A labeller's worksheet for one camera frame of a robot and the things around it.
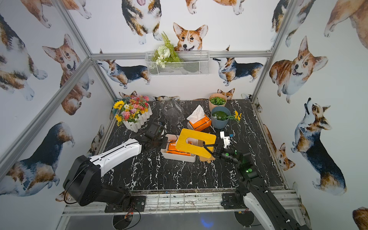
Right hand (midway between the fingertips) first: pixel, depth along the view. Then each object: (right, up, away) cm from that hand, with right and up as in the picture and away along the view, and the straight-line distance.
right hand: (207, 143), depth 72 cm
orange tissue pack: (-19, -6, +14) cm, 25 cm away
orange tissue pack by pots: (-4, +11, +26) cm, 29 cm away
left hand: (-24, 0, +17) cm, 30 cm away
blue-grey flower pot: (+12, +13, +32) cm, 37 cm away
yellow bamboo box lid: (-12, +3, +9) cm, 16 cm away
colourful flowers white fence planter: (-47, +16, +23) cm, 54 cm away
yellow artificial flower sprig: (+21, +13, +20) cm, 32 cm away
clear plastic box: (-25, +18, +46) cm, 55 cm away
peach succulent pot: (+10, +25, +34) cm, 44 cm away
